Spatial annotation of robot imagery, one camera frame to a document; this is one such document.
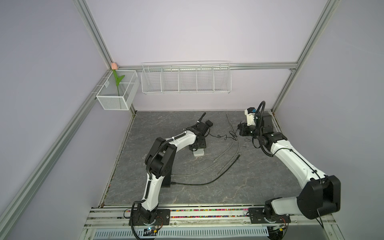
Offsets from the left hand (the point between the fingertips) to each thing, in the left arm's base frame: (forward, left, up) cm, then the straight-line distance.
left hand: (201, 146), depth 98 cm
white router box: (-4, +1, -1) cm, 4 cm away
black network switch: (-21, +21, -1) cm, 30 cm away
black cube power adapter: (+21, -8, -1) cm, 22 cm away
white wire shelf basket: (+37, +7, +28) cm, 47 cm away
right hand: (+1, -22, +19) cm, 29 cm away
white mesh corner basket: (+16, +50, +33) cm, 61 cm away
